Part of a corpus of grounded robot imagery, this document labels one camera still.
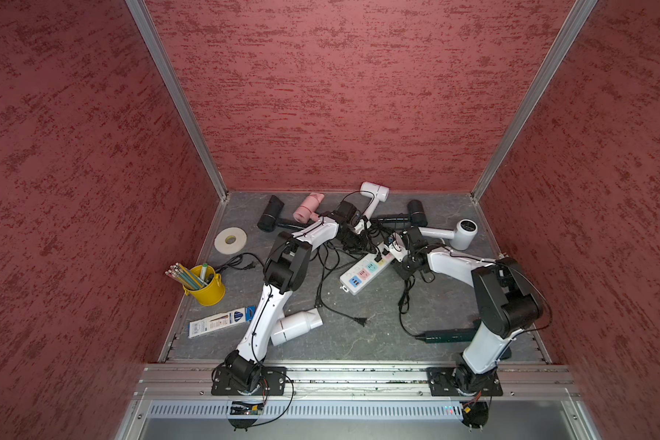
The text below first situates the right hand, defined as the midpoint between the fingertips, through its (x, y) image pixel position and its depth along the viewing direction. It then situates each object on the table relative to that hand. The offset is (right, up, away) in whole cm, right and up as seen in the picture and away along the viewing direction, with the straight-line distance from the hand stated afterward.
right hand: (400, 268), depth 97 cm
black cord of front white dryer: (-29, -10, -10) cm, 32 cm away
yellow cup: (-63, -6, -12) cm, 64 cm away
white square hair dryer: (-6, +29, +17) cm, 34 cm away
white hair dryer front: (-36, -14, -19) cm, 43 cm away
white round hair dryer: (+23, +11, +1) cm, 26 cm away
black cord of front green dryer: (-1, -10, -10) cm, 14 cm away
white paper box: (-59, -14, -14) cm, 62 cm away
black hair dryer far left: (-51, +18, +9) cm, 54 cm away
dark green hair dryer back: (+9, +19, +10) cm, 23 cm away
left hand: (-11, +4, +1) cm, 11 cm away
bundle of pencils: (-68, +1, -18) cm, 71 cm away
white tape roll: (-65, +10, +7) cm, 66 cm away
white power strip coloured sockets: (-12, 0, -3) cm, 13 cm away
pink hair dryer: (-36, +21, +12) cm, 43 cm away
